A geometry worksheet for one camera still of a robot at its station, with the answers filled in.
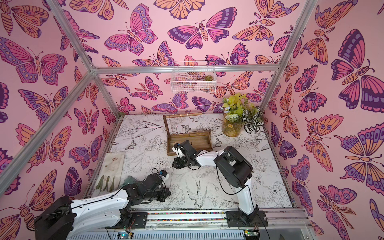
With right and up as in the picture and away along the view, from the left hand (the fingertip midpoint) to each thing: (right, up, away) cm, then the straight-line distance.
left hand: (172, 193), depth 82 cm
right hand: (0, +14, +10) cm, 18 cm away
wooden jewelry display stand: (+18, +28, +23) cm, 40 cm away
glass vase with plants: (+41, +46, +15) cm, 63 cm away
